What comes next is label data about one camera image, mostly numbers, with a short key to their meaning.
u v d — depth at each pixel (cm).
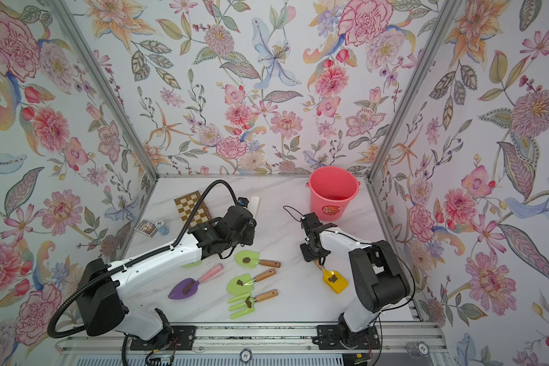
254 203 82
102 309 40
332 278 86
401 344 75
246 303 81
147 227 99
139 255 47
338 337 68
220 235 58
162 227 95
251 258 92
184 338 74
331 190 95
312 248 79
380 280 46
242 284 86
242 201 72
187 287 85
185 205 107
